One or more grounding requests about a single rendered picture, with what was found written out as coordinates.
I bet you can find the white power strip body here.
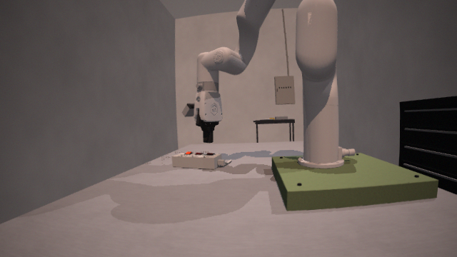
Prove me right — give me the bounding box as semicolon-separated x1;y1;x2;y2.
172;152;232;169

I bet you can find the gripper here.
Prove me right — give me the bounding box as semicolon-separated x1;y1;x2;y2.
194;91;222;143

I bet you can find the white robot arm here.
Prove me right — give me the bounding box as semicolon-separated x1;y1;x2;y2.
196;0;356;168

